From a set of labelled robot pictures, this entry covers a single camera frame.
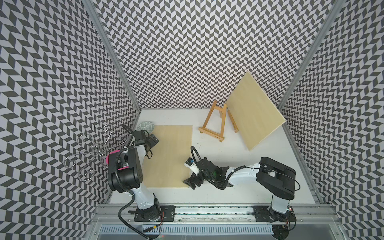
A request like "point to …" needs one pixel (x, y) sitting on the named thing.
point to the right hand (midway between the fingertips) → (188, 176)
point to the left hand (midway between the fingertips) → (151, 142)
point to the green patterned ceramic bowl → (146, 125)
